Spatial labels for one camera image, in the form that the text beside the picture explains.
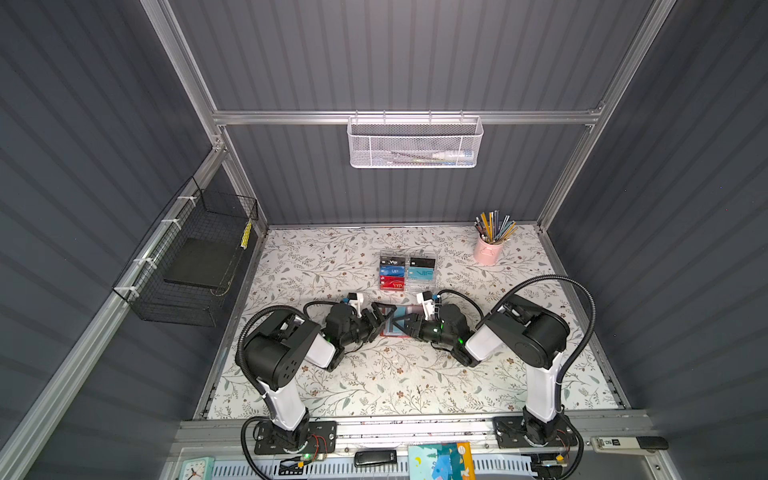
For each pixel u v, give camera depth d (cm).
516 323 54
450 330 76
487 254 105
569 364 54
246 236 83
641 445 68
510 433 74
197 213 80
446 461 70
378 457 69
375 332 83
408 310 95
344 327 74
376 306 83
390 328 91
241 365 47
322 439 72
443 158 91
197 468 68
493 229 105
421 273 99
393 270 102
